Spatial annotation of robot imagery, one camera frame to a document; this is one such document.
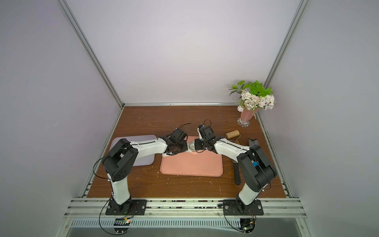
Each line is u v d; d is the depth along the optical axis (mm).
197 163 916
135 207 726
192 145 946
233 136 993
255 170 453
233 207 726
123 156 494
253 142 948
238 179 793
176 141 745
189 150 908
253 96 850
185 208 744
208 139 711
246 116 975
